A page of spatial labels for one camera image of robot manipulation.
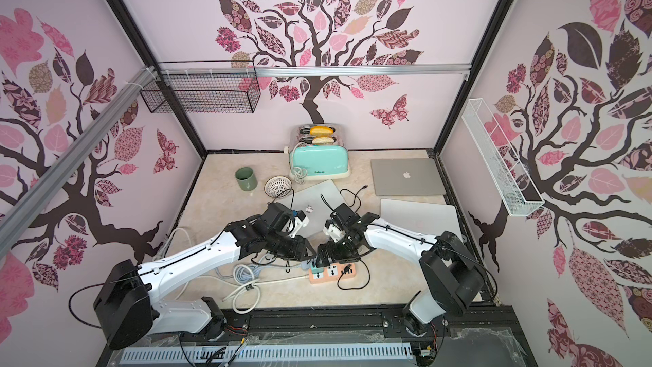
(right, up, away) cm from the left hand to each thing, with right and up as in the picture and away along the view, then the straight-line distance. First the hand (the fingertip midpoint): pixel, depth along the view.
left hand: (309, 261), depth 75 cm
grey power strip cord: (-21, -6, +6) cm, 23 cm away
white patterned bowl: (-16, +21, +31) cm, 41 cm away
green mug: (-29, +25, +28) cm, 47 cm away
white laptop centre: (+1, +15, +29) cm, 33 cm away
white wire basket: (+62, +26, +2) cm, 67 cm away
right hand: (+6, -3, +5) cm, 9 cm away
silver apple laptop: (+40, +25, +34) cm, 59 cm away
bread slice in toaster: (+2, +45, +27) cm, 53 cm away
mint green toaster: (+2, +36, +24) cm, 43 cm away
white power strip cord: (-20, -7, -2) cm, 22 cm away
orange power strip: (+7, -6, +6) cm, 11 cm away
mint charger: (+2, -5, +6) cm, 8 cm away
